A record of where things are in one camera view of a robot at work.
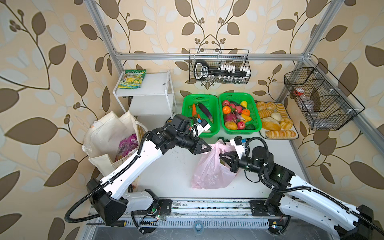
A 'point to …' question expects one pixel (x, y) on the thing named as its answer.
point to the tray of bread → (276, 122)
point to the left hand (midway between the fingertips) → (211, 148)
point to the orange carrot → (194, 110)
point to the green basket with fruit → (239, 113)
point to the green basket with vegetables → (212, 103)
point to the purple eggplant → (205, 111)
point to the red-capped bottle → (300, 92)
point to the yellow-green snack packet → (132, 79)
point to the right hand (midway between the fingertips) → (220, 157)
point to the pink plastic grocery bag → (211, 171)
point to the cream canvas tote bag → (102, 139)
